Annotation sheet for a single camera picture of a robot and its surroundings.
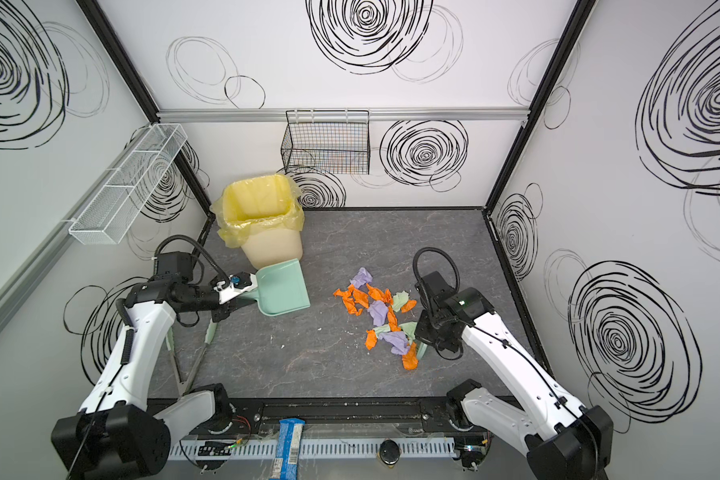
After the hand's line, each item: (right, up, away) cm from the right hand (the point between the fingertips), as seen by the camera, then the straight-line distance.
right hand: (416, 341), depth 74 cm
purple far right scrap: (-14, +12, +24) cm, 31 cm away
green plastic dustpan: (-35, +12, +5) cm, 38 cm away
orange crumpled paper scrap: (-9, +8, +21) cm, 24 cm away
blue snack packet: (-31, -26, -7) cm, 41 cm away
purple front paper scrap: (-3, -4, +11) cm, 12 cm away
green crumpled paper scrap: (-2, +6, +20) cm, 21 cm away
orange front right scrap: (0, -8, +8) cm, 12 cm away
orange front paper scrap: (-11, -4, +13) cm, 17 cm away
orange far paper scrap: (+1, +4, +19) cm, 20 cm away
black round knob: (-8, -18, -13) cm, 24 cm away
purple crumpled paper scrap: (-9, +3, +17) cm, 20 cm away
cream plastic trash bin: (-40, +23, +14) cm, 48 cm away
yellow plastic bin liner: (-44, +38, +26) cm, 64 cm away
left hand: (-43, +12, +4) cm, 45 cm away
